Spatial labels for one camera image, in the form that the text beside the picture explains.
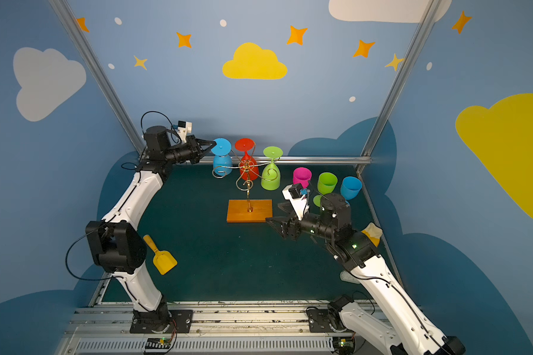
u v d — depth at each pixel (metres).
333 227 0.48
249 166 0.79
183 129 0.75
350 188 0.92
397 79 0.86
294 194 0.53
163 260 0.86
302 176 0.98
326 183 0.96
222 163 0.86
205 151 0.75
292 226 0.55
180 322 0.75
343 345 0.73
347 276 0.83
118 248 0.48
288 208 0.56
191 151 0.71
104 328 0.74
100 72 0.83
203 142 0.76
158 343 0.73
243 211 1.03
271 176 0.87
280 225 0.57
